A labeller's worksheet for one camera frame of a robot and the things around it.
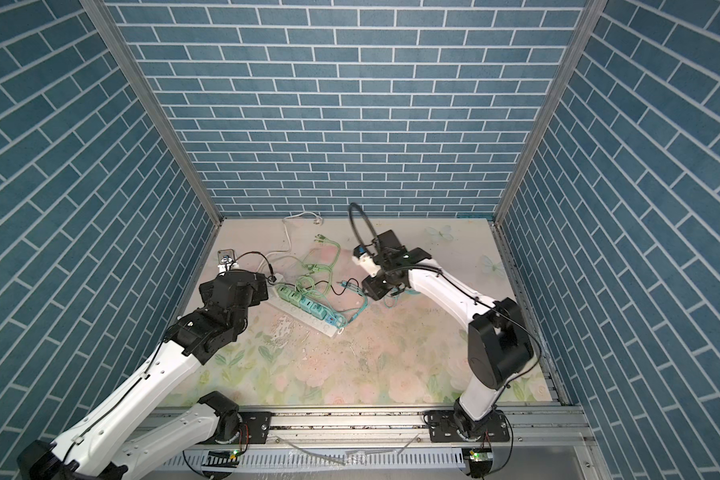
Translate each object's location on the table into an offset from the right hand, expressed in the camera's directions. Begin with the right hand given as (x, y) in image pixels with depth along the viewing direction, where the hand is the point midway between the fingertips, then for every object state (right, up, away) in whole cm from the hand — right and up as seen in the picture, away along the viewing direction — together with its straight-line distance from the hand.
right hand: (370, 281), depth 87 cm
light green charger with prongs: (-25, -4, +4) cm, 26 cm away
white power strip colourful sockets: (-12, -13, +2) cm, 18 cm away
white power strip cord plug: (-21, +20, +32) cm, 44 cm away
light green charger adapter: (-23, -6, +3) cm, 24 cm away
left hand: (-33, +2, -11) cm, 34 cm away
